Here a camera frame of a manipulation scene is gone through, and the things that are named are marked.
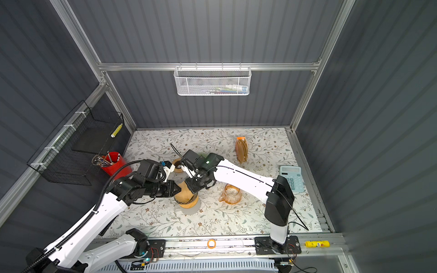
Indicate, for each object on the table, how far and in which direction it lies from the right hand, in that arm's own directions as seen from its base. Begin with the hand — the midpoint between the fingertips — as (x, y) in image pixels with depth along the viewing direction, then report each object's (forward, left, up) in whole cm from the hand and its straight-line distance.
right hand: (193, 189), depth 75 cm
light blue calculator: (+15, -53, -14) cm, 57 cm away
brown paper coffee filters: (+29, -24, -8) cm, 38 cm away
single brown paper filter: (0, +4, -4) cm, 6 cm away
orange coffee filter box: (+34, -24, -7) cm, 43 cm away
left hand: (-1, +5, +2) cm, 5 cm away
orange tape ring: (-20, -7, -15) cm, 26 cm away
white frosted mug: (-5, +3, -14) cm, 15 cm away
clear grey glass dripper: (-4, -1, 0) cm, 4 cm away
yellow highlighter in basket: (+25, +38, +13) cm, 47 cm away
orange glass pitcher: (+4, -18, -15) cm, 24 cm away
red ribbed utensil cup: (+18, +44, 0) cm, 47 cm away
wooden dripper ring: (-5, +1, -6) cm, 8 cm away
